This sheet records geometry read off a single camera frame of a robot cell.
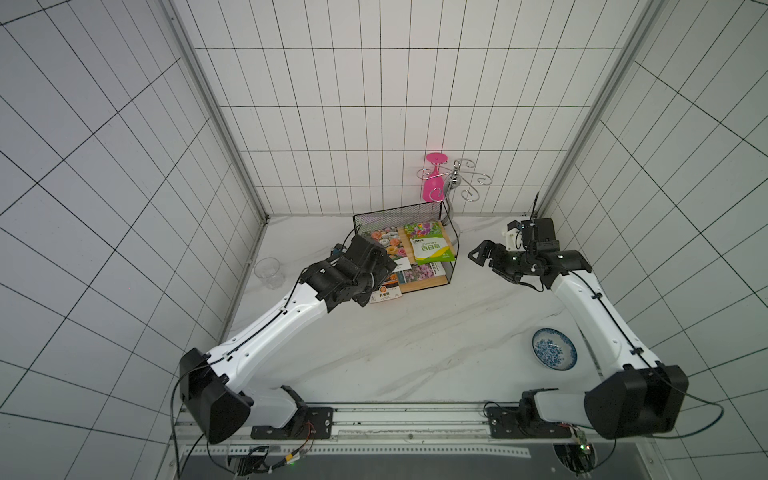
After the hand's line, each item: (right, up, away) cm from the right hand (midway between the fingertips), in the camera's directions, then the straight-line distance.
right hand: (469, 259), depth 80 cm
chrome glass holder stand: (-1, +25, +12) cm, 28 cm away
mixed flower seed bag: (-22, +6, +12) cm, 26 cm away
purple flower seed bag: (-10, -6, +20) cm, 23 cm away
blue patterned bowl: (+26, -27, +5) cm, 37 cm away
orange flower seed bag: (-22, -11, +17) cm, 30 cm away
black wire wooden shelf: (-17, +15, +44) cm, 49 cm away
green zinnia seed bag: (-10, +5, +10) cm, 14 cm away
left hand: (-24, -5, -4) cm, 25 cm away
